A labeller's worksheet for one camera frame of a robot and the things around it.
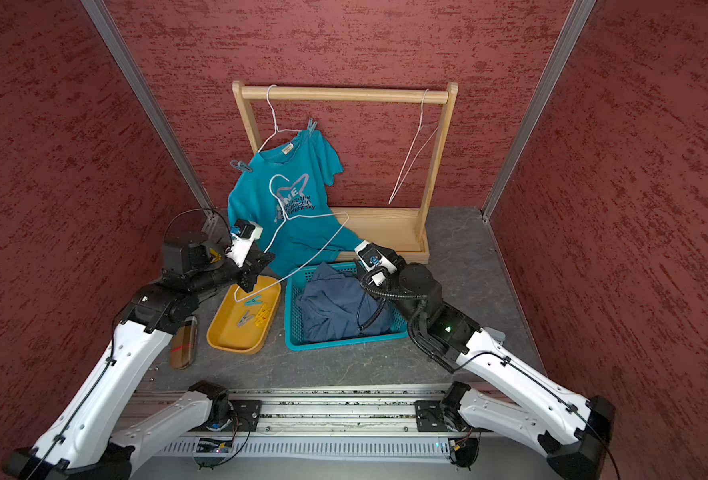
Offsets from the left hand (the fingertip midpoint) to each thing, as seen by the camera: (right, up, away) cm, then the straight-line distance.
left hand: (269, 260), depth 69 cm
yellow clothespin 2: (-10, -20, +21) cm, 31 cm away
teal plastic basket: (+1, -9, +23) cm, 24 cm away
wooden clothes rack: (+32, +7, +45) cm, 56 cm away
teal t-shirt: (-3, +19, +26) cm, 33 cm away
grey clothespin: (-14, -19, +22) cm, 32 cm away
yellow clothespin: (-9, -18, +23) cm, 31 cm away
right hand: (+23, +1, -1) cm, 23 cm away
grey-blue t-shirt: (+15, -13, +9) cm, 22 cm away
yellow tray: (-20, -23, +19) cm, 36 cm away
